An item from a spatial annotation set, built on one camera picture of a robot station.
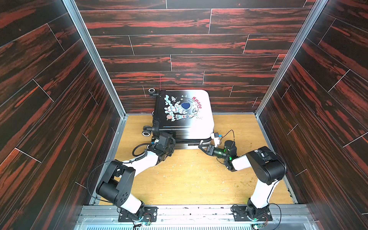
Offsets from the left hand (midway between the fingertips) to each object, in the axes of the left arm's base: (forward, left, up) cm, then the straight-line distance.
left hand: (177, 141), depth 92 cm
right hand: (-2, -15, 0) cm, 16 cm away
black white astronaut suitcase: (+11, -6, +13) cm, 18 cm away
